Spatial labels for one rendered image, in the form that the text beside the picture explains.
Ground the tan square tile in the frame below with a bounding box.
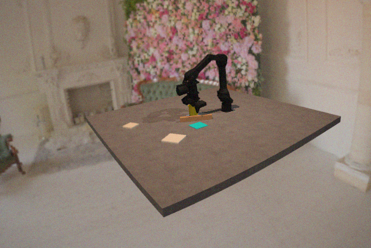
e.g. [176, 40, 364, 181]
[123, 123, 139, 129]

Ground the peach square tile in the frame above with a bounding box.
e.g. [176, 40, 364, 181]
[161, 134, 187, 144]

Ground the orange wooden bar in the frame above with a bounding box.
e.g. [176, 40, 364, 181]
[180, 114, 212, 122]

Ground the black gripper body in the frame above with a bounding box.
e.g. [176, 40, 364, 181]
[188, 91, 206, 108]

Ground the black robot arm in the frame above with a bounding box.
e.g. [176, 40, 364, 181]
[176, 54, 233, 112]

